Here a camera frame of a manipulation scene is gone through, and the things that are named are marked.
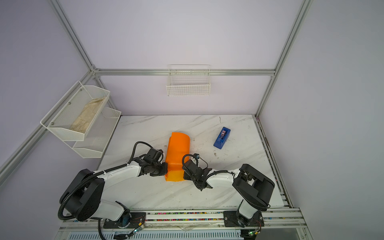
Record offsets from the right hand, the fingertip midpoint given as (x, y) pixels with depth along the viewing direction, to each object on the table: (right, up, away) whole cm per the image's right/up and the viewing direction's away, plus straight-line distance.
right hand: (185, 172), depth 88 cm
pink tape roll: (+25, +23, +13) cm, 37 cm away
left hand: (-11, 0, 0) cm, 11 cm away
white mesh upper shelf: (-59, +32, -10) cm, 68 cm away
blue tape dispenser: (+25, +20, +12) cm, 34 cm away
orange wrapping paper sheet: (-4, +10, +1) cm, 11 cm away
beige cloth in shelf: (-52, +31, -11) cm, 62 cm away
